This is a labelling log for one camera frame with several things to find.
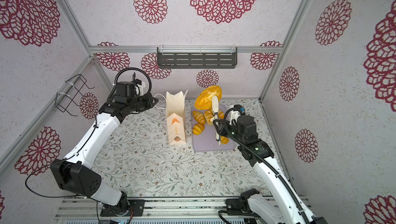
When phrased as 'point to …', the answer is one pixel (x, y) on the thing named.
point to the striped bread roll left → (199, 116)
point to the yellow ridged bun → (198, 128)
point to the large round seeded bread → (203, 101)
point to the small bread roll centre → (208, 114)
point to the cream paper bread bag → (176, 117)
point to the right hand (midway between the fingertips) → (215, 119)
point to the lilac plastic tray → (207, 141)
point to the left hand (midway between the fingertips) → (158, 102)
